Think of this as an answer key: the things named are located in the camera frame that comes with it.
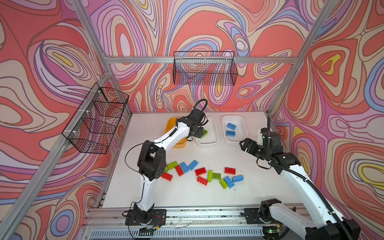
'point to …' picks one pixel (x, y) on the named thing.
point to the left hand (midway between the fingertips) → (198, 130)
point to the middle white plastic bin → (212, 137)
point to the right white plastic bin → (241, 132)
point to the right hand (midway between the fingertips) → (246, 148)
